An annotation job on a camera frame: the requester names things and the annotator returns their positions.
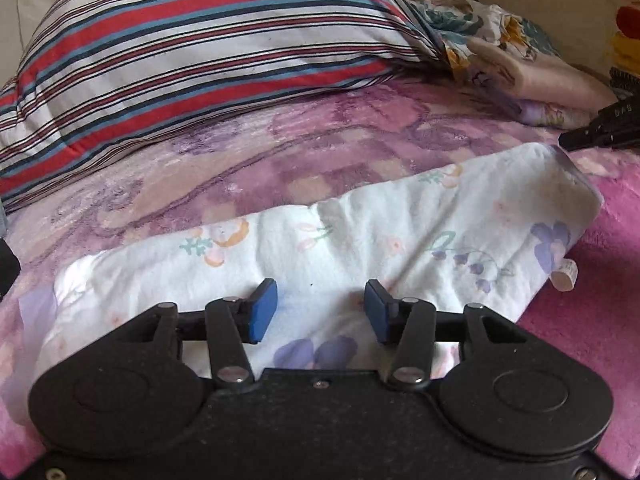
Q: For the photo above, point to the stack of folded clothes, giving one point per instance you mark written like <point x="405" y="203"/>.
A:
<point x="627" y="45"/>

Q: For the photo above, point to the striped pillow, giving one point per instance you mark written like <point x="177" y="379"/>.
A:
<point x="190" y="55"/>

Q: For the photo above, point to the beige folded cloth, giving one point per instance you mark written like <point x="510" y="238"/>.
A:
<point x="547" y="77"/>

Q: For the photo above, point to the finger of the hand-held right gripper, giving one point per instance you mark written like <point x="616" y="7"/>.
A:
<point x="607" y="127"/>

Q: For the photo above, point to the floral leaf print pillow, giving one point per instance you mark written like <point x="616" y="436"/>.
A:
<point x="492" y="22"/>

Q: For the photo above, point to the cream headboard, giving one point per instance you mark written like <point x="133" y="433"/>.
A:
<point x="550" y="5"/>

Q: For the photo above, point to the purple plush blanket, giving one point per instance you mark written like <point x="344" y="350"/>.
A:
<point x="310" y="155"/>

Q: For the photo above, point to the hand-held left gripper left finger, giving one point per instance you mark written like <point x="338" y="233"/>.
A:
<point x="263" y="310"/>

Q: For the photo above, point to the pale floral folded cloth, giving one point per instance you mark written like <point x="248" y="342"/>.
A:
<point x="555" y="114"/>

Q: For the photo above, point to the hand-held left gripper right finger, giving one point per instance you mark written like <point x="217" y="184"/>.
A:
<point x="376" y="310"/>

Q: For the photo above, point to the white floral garment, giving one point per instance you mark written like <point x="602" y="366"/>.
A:
<point x="400" y="240"/>

